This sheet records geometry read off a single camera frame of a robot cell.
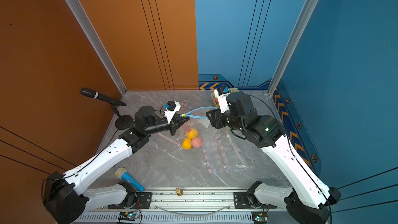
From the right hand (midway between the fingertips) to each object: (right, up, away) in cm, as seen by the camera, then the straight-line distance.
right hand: (212, 111), depth 63 cm
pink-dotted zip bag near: (+8, -26, +24) cm, 36 cm away
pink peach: (-8, -17, +20) cm, 28 cm away
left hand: (-10, -2, +7) cm, 13 cm away
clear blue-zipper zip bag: (-6, -5, +14) cm, 16 cm away
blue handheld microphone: (-46, -32, +16) cm, 58 cm away
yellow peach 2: (-10, -13, +22) cm, 27 cm away
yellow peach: (-13, -19, +22) cm, 31 cm away
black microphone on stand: (-58, -9, +39) cm, 70 cm away
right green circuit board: (+22, -49, +8) cm, 55 cm away
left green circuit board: (-39, -49, +8) cm, 63 cm away
